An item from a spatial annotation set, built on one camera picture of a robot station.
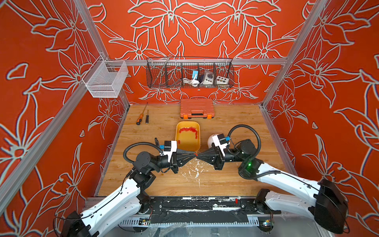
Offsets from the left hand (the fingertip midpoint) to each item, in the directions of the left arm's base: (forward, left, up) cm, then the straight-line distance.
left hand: (194, 155), depth 58 cm
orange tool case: (+53, -1, -26) cm, 59 cm away
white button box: (+55, -16, -2) cm, 57 cm away
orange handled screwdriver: (+39, +42, -28) cm, 64 cm away
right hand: (-2, -1, -1) cm, 2 cm away
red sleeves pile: (+34, +5, -30) cm, 46 cm away
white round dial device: (+52, -7, +1) cm, 53 cm away
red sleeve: (0, -1, 0) cm, 1 cm away
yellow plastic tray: (+26, +5, -31) cm, 40 cm away
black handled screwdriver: (+43, +37, -30) cm, 64 cm away
